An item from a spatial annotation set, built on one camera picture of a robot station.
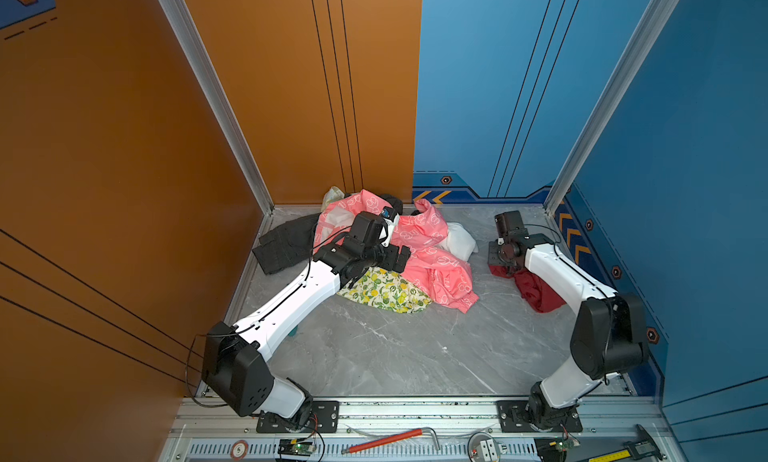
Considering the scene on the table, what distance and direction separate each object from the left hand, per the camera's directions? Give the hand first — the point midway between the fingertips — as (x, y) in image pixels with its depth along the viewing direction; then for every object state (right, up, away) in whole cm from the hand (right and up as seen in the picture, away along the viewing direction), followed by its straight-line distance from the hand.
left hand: (396, 244), depth 80 cm
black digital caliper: (+58, -47, -11) cm, 75 cm away
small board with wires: (+40, -47, -10) cm, 62 cm away
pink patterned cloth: (+15, -11, +12) cm, 22 cm away
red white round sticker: (-37, -48, -10) cm, 61 cm away
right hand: (+31, -4, +12) cm, 34 cm away
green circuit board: (-24, -48, -9) cm, 55 cm away
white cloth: (+23, 0, +24) cm, 33 cm away
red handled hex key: (-1, -46, -9) cm, 47 cm away
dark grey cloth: (-37, -1, +23) cm, 44 cm away
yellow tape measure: (+50, -48, -12) cm, 70 cm away
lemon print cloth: (-3, -14, +12) cm, 19 cm away
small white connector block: (+20, -43, -17) cm, 50 cm away
